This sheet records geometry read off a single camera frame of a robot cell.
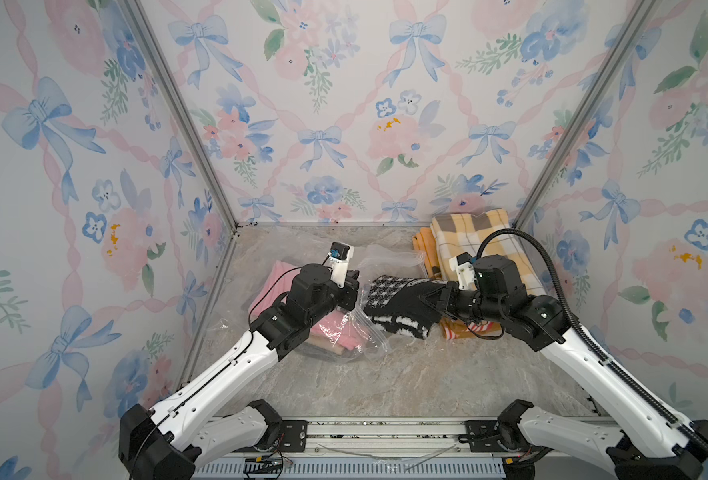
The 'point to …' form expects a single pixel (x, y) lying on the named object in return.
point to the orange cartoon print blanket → (451, 327)
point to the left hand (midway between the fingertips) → (359, 271)
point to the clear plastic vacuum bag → (301, 250)
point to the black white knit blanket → (395, 303)
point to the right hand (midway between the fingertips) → (424, 297)
